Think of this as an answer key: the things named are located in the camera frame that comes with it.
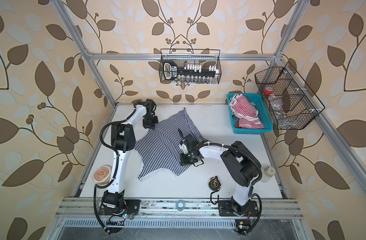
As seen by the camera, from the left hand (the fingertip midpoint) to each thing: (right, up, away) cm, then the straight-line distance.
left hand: (155, 125), depth 105 cm
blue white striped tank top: (+4, -14, -9) cm, 17 cm away
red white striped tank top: (+64, +10, 0) cm, 65 cm away
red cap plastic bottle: (+67, +12, -33) cm, 75 cm away
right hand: (+20, -23, -16) cm, 34 cm away
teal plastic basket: (+76, +18, +7) cm, 79 cm away
